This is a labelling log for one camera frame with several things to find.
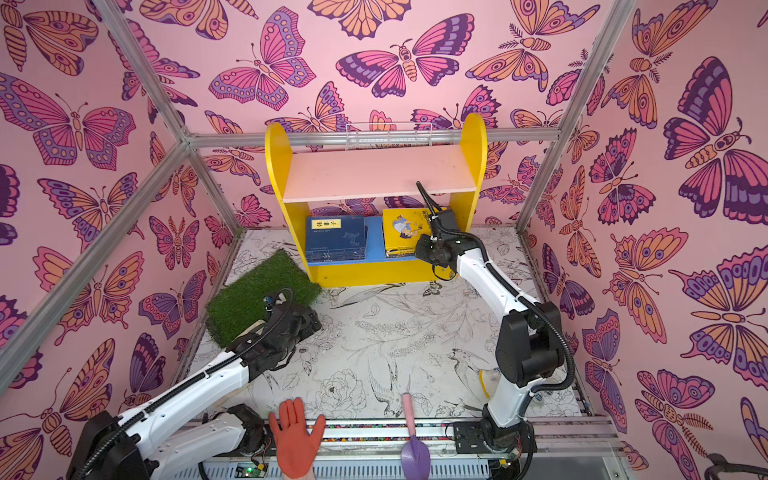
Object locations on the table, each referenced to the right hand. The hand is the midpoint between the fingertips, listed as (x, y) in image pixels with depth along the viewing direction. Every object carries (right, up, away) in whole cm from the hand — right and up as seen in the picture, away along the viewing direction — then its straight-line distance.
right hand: (421, 245), depth 89 cm
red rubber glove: (-32, -50, -16) cm, 62 cm away
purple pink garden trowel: (-3, -50, -19) cm, 53 cm away
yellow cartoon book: (-5, +5, +3) cm, 8 cm away
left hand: (-32, -20, -6) cm, 38 cm away
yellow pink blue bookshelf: (-21, +15, +28) cm, 38 cm away
